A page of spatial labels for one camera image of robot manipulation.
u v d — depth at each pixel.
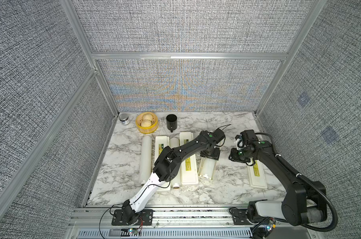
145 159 0.90
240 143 0.76
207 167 0.83
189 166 0.82
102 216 0.72
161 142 0.92
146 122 1.06
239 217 0.73
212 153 0.81
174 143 0.96
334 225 0.38
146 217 0.73
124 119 1.10
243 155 0.70
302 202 0.41
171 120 1.04
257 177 0.84
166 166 0.58
